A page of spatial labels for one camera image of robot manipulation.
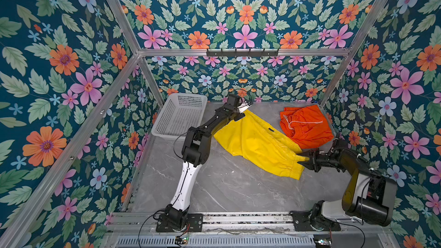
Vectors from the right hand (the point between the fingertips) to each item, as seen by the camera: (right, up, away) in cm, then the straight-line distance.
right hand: (298, 156), depth 84 cm
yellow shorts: (-23, +9, +16) cm, 29 cm away
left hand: (-27, +28, +18) cm, 43 cm away
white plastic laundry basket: (-69, +23, +30) cm, 79 cm away
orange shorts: (+13, +14, +20) cm, 28 cm away
